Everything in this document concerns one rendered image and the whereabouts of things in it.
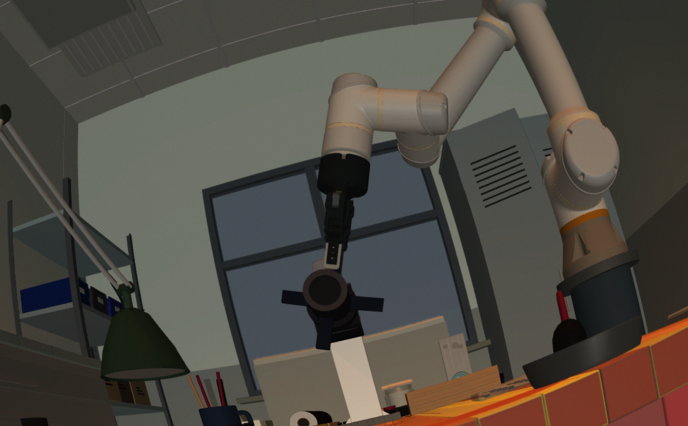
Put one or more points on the white clamp knob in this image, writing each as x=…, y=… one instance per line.
x=318, y=265

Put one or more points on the brown cardboard boxes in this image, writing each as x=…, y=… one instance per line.
x=131, y=391

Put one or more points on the grey pencil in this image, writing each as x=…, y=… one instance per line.
x=212, y=393

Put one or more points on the white card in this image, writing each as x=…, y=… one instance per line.
x=453, y=352

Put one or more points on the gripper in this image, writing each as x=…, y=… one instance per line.
x=344, y=174

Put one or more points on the red pencil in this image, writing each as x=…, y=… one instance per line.
x=203, y=390
x=220, y=389

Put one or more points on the orange pencil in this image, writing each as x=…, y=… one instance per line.
x=195, y=391

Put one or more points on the green desk lamp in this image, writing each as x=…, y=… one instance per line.
x=140, y=349

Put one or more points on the white projector stand block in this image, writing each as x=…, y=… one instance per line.
x=356, y=378

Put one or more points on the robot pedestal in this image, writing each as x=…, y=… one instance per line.
x=604, y=302

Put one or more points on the wooden block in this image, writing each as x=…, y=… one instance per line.
x=450, y=390

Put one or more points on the dark framed window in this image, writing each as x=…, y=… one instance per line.
x=273, y=213

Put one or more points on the dark blue mug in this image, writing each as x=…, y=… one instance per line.
x=219, y=416

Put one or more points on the dark blue shutter blade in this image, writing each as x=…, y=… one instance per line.
x=292, y=297
x=370, y=303
x=323, y=337

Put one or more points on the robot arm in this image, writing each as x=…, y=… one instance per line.
x=587, y=154

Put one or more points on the large grey box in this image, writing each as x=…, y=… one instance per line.
x=296, y=378

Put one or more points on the grey flat metal tool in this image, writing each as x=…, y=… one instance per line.
x=501, y=389

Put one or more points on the black tape roll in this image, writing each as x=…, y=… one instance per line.
x=308, y=419

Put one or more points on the grey side cabinet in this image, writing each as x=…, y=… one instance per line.
x=24, y=378

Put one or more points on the blue storage box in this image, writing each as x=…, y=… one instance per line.
x=51, y=294

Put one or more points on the grey vented locker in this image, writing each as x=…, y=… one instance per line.
x=498, y=236

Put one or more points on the dark jar with white lid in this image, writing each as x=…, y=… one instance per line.
x=397, y=393

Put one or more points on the ceiling vent grille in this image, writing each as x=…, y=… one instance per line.
x=110, y=44

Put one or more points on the grey metal shelf unit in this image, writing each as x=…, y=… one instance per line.
x=71, y=248

